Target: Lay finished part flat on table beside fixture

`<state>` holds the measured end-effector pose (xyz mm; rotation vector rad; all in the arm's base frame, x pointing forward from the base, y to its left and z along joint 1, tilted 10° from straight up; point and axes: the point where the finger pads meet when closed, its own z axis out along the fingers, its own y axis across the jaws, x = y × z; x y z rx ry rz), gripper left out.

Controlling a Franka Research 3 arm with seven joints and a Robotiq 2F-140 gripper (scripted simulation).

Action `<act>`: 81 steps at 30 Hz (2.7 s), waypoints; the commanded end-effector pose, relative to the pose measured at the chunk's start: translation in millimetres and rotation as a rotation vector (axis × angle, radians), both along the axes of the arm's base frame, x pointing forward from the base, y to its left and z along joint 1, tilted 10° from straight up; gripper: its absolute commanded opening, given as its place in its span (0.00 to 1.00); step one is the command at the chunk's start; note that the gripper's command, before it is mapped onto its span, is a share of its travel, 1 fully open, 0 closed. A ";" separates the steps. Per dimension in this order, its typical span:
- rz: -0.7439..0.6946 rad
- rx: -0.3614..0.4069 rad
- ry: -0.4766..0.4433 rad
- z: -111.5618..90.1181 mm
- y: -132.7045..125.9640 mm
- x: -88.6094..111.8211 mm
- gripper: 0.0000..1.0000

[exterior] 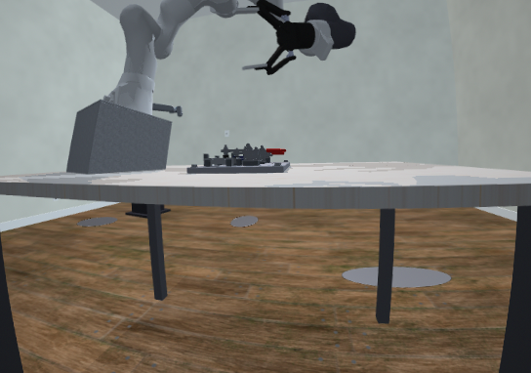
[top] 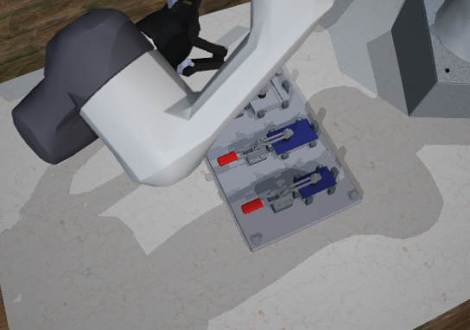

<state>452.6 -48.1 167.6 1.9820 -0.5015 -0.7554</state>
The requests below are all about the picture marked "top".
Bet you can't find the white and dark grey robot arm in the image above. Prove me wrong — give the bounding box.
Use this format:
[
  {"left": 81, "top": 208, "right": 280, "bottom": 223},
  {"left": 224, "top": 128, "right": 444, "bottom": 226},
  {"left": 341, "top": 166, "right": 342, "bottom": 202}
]
[{"left": 11, "top": 0, "right": 470, "bottom": 187}]

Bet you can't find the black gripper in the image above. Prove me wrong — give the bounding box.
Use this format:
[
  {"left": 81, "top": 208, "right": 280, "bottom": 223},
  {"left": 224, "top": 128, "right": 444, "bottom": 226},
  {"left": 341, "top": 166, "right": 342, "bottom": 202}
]
[{"left": 135, "top": 0, "right": 250, "bottom": 77}]

